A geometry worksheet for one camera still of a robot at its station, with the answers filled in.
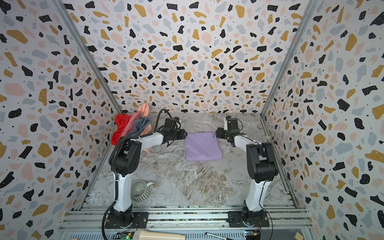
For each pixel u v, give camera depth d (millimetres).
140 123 947
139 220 733
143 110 1065
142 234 662
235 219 743
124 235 702
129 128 928
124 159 553
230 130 800
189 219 757
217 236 702
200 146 985
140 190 827
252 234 715
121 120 1032
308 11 728
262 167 516
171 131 832
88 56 858
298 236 691
